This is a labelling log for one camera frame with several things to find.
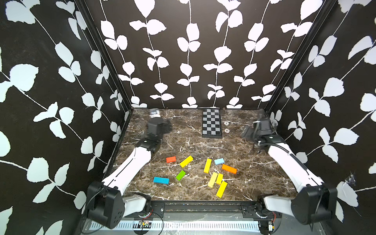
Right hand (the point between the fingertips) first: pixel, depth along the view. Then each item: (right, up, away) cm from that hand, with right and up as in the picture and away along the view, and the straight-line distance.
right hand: (248, 130), depth 85 cm
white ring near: (-7, -2, +23) cm, 24 cm away
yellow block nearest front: (-16, -33, -5) cm, 37 cm away
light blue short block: (-16, -20, +6) cm, 27 cm away
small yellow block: (-17, -29, +1) cm, 33 cm away
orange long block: (-10, -24, +4) cm, 26 cm away
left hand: (-49, +7, -3) cm, 50 cm away
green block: (-40, -27, +1) cm, 48 cm away
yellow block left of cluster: (-21, -29, -1) cm, 36 cm away
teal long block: (-51, -29, -2) cm, 59 cm away
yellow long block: (-37, -20, +6) cm, 42 cm away
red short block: (-47, -19, +8) cm, 51 cm away
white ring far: (-7, +4, +27) cm, 28 cm away
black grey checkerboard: (-19, +4, +23) cm, 30 cm away
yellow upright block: (-23, -22, +5) cm, 33 cm away
